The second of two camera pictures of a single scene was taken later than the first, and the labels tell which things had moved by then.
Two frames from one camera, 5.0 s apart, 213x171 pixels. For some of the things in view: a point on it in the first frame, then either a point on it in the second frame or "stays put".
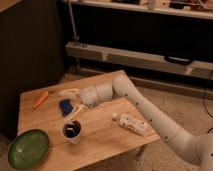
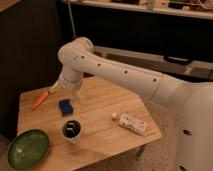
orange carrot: [41, 100] stays put
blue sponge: [65, 107] stays put
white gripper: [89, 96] to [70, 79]
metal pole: [71, 14] stays put
